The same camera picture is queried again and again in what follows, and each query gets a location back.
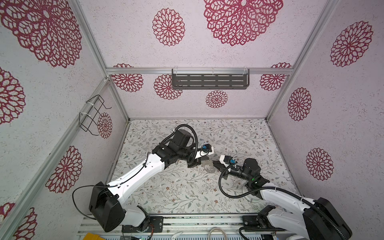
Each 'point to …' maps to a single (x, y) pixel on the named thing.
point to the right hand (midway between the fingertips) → (211, 160)
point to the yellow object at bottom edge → (92, 236)
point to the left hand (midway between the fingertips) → (205, 158)
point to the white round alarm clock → (250, 197)
